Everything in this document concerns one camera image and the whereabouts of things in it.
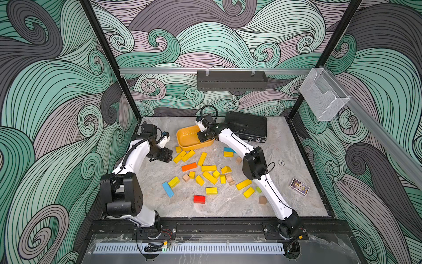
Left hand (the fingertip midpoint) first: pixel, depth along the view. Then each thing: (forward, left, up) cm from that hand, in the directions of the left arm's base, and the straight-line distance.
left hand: (162, 154), depth 86 cm
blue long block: (-15, -4, -12) cm, 19 cm away
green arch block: (-21, -46, +6) cm, 51 cm away
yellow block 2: (-16, -46, -11) cm, 50 cm away
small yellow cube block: (+10, -6, -10) cm, 15 cm away
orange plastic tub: (+21, -11, -14) cm, 28 cm away
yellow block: (-16, -27, -11) cm, 33 cm away
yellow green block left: (-11, -7, -10) cm, 16 cm away
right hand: (+17, -18, -6) cm, 26 cm away
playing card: (-13, -74, -10) cm, 76 cm away
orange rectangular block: (-1, -13, -12) cm, 18 cm away
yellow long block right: (-11, -45, -11) cm, 48 cm away
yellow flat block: (-2, -28, -11) cm, 30 cm away
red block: (-20, -20, -10) cm, 30 cm away
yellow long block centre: (+4, -21, -12) cm, 25 cm away
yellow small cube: (-6, -29, -10) cm, 31 cm away
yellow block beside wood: (-10, -20, -11) cm, 25 cm away
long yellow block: (+5, -6, -11) cm, 14 cm away
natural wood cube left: (-9, -12, -10) cm, 18 cm away
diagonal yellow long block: (-8, -26, -11) cm, 29 cm away
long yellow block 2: (+6, -13, -10) cm, 17 cm away
